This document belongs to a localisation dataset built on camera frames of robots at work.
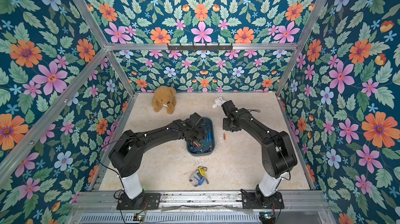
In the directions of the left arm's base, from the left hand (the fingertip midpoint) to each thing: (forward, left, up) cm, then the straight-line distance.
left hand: (203, 135), depth 91 cm
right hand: (+3, -16, +3) cm, 16 cm away
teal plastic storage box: (-5, -1, -5) cm, 7 cm away
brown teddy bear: (+23, +23, +12) cm, 34 cm away
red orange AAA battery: (+1, -13, -6) cm, 14 cm away
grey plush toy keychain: (-23, +4, -1) cm, 23 cm away
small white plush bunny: (+28, -12, -3) cm, 31 cm away
